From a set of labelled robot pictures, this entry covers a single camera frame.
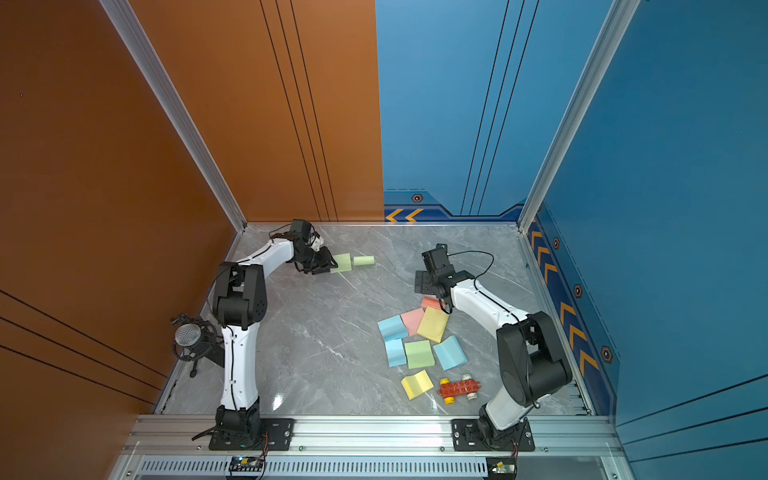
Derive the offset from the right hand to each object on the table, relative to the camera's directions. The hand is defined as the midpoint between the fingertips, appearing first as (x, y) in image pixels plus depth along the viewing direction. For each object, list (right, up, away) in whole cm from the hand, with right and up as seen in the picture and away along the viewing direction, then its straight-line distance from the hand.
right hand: (434, 280), depth 93 cm
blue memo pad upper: (-13, -15, -1) cm, 20 cm away
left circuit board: (-48, -42, -22) cm, 68 cm away
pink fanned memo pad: (0, -7, +3) cm, 8 cm away
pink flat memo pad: (-7, -13, 0) cm, 14 cm away
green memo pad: (-31, +5, +13) cm, 34 cm away
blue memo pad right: (+4, -20, -8) cm, 22 cm away
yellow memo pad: (0, -13, -1) cm, 14 cm away
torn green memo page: (-24, +6, +16) cm, 29 cm away
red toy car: (+2, -27, -16) cm, 31 cm away
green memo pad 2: (-5, -21, -6) cm, 23 cm away
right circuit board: (+13, -43, -22) cm, 50 cm away
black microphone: (-58, -11, -25) cm, 65 cm away
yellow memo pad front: (-6, -27, -13) cm, 30 cm away
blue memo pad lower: (-12, -21, -5) cm, 25 cm away
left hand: (-34, +5, +14) cm, 37 cm away
